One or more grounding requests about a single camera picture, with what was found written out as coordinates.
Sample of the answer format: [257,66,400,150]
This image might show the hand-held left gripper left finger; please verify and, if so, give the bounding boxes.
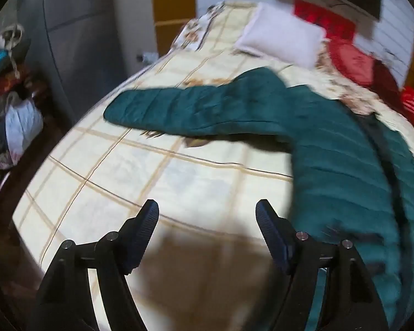
[31,199,160,331]

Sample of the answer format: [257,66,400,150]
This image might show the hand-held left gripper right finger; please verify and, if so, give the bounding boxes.
[255,199,390,331]

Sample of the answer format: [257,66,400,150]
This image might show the green puffer jacket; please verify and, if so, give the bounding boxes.
[103,67,414,331]

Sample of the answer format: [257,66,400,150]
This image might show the pile of clothes and bags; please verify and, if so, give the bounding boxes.
[0,24,49,194]

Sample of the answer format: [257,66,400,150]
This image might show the bed with floral checked sheet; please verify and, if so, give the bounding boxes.
[12,0,414,331]

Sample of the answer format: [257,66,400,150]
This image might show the white plastic bag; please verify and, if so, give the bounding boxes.
[5,91,44,166]

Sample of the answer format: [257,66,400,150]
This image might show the red heart-shaped cushion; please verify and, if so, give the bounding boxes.
[326,36,383,88]

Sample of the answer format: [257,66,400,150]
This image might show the dark red blanket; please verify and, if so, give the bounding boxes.
[369,58,406,111]

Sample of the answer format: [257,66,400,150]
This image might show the white pillow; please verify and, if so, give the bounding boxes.
[234,2,327,70]

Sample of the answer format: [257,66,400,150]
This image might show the grey refrigerator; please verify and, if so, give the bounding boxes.
[21,0,125,125]

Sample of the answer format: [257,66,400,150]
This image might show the red patterned cloth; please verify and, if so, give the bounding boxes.
[293,0,357,40]

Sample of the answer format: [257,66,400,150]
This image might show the beige rope-handle bag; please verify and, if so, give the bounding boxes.
[0,24,23,56]

